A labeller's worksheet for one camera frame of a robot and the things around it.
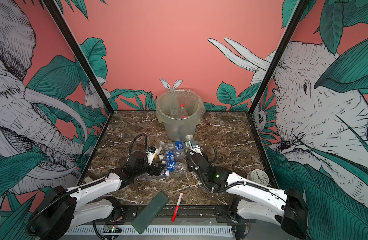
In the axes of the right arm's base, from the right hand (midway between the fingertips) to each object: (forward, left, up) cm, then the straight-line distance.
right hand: (188, 153), depth 75 cm
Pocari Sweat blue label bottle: (+6, +10, -14) cm, 19 cm away
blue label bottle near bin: (+12, +8, -13) cm, 20 cm away
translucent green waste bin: (+37, +6, -6) cm, 38 cm away
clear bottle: (-7, +23, -17) cm, 29 cm away
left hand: (+1, +17, -11) cm, 20 cm away
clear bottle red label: (+34, +4, -6) cm, 34 cm away
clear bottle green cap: (+6, 0, +4) cm, 7 cm away
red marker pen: (-22, +6, -18) cm, 29 cm away
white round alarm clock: (-6, -40, -16) cm, 44 cm away
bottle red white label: (+36, +11, -7) cm, 38 cm away
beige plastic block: (-9, +57, -15) cm, 59 cm away
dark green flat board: (-26, +21, -19) cm, 38 cm away
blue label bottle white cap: (-1, +10, -14) cm, 17 cm away
